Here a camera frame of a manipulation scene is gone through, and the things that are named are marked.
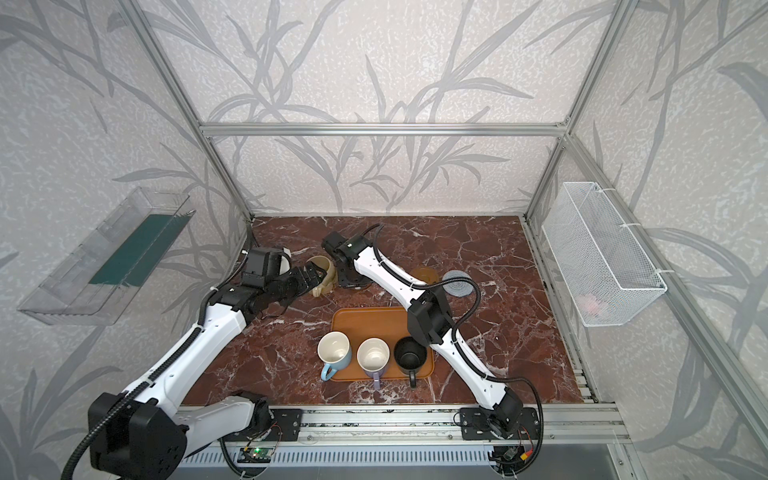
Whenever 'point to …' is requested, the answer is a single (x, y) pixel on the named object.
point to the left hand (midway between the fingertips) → (321, 270)
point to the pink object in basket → (590, 306)
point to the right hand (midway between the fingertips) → (354, 274)
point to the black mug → (410, 356)
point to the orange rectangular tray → (388, 324)
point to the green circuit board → (254, 455)
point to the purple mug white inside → (373, 356)
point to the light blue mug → (335, 349)
